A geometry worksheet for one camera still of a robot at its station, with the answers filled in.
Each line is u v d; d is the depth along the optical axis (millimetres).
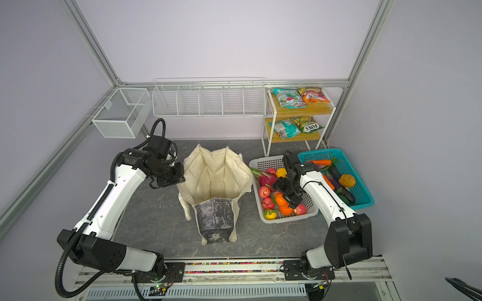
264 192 868
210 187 966
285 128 992
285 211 846
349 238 419
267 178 910
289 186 644
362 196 884
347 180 906
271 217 829
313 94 887
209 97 990
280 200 824
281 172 938
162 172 618
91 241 388
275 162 995
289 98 883
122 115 966
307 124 1019
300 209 845
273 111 841
